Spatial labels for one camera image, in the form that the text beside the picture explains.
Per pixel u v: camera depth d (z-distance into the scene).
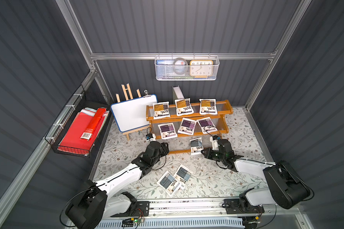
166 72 0.86
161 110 0.78
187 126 0.89
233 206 0.72
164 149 0.75
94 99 0.95
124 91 0.87
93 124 0.72
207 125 0.88
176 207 0.75
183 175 0.84
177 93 0.94
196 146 0.93
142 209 0.74
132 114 0.91
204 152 0.89
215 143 0.82
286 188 0.44
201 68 0.88
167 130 0.86
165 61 0.88
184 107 0.79
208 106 0.79
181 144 0.99
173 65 0.85
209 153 0.80
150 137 0.75
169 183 0.81
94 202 0.41
